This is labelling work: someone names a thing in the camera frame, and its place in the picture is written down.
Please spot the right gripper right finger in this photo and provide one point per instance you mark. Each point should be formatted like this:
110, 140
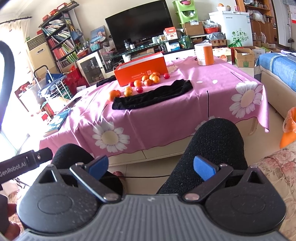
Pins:
213, 177

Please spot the person's right knee black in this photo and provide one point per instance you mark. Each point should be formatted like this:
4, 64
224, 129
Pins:
219, 141

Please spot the orange white canister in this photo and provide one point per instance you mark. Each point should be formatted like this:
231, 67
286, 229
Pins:
204, 54

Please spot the orange cardboard box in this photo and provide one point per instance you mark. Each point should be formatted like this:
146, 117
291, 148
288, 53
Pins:
136, 69

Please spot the brown wooden shelf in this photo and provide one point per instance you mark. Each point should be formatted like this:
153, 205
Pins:
262, 19

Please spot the white wire cart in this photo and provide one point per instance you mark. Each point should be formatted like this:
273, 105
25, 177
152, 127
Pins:
56, 92

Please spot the blue bed mattress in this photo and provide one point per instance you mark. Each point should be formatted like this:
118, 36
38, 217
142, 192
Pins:
280, 64

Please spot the green stacked storage bins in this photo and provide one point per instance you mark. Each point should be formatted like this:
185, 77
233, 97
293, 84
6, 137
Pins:
185, 11

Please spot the black bookshelf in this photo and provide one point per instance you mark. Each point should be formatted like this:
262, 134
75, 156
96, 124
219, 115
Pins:
61, 35

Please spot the floral sofa cushion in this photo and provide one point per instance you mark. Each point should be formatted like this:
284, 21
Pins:
280, 170

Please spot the white small refrigerator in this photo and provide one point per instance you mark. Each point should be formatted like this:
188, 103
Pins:
235, 25

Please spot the open cardboard box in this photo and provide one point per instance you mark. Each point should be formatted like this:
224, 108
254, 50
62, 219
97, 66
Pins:
247, 57

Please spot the orange plastic bag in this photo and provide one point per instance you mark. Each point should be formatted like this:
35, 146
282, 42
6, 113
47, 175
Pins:
289, 128

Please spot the black cloth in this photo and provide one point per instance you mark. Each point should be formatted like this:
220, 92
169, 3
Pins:
106, 80
158, 95

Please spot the black flat screen television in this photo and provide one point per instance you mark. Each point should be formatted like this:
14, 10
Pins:
138, 23

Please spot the white standing air conditioner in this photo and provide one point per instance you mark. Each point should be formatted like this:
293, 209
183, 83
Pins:
40, 54

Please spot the white tv stand cabinet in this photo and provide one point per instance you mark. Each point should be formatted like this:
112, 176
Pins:
96, 66

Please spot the red gift bag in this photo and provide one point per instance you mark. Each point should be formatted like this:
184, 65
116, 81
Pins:
75, 79

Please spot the blue floral book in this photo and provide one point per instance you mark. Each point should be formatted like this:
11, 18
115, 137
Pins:
56, 123

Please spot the person's left hand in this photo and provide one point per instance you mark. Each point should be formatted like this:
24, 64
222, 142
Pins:
13, 230

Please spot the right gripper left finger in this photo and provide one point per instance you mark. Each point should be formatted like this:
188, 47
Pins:
88, 175

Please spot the pink floral tablecloth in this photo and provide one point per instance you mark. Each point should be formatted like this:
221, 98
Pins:
220, 90

